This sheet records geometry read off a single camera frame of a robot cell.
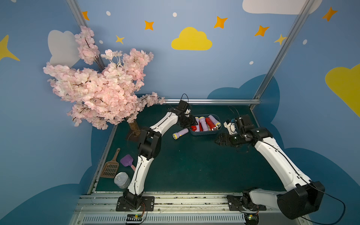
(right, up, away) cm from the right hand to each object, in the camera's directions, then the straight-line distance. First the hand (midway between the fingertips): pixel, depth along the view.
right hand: (223, 140), depth 79 cm
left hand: (-14, +10, +19) cm, 25 cm away
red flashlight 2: (-3, +9, +23) cm, 24 cm away
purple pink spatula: (-60, -15, +11) cm, 63 cm away
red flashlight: (-16, +6, +17) cm, 24 cm away
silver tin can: (-57, -22, -2) cm, 61 cm away
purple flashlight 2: (-12, +7, +20) cm, 25 cm away
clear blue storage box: (+3, +14, +28) cm, 32 cm away
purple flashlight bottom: (+1, +9, +22) cm, 24 cm away
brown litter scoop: (-69, -19, +7) cm, 72 cm away
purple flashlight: (-28, 0, +19) cm, 34 cm away
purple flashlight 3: (-8, +10, +25) cm, 28 cm away
